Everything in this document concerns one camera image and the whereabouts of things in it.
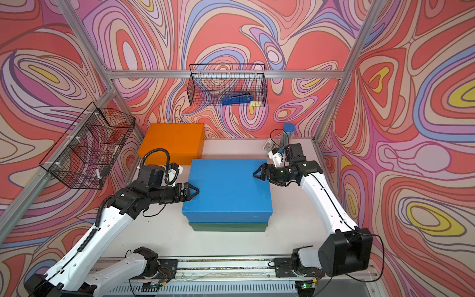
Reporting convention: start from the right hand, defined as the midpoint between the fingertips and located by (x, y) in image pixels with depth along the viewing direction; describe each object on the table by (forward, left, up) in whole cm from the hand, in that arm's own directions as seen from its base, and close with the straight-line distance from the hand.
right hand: (261, 182), depth 77 cm
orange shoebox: (+37, +43, -11) cm, 58 cm away
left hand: (-5, +26, +3) cm, 27 cm away
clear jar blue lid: (+33, -19, -5) cm, 38 cm away
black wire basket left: (+12, +75, +8) cm, 76 cm away
